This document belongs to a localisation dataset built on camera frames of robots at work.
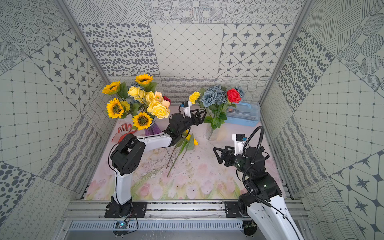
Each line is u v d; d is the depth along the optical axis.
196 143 0.96
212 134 0.95
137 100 0.76
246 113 1.07
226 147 0.73
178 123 0.72
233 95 0.72
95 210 0.75
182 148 0.95
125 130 1.04
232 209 0.74
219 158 0.63
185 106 0.77
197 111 0.88
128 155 0.52
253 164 0.49
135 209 0.73
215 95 0.75
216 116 0.84
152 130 0.93
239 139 0.60
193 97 0.78
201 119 0.80
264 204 0.46
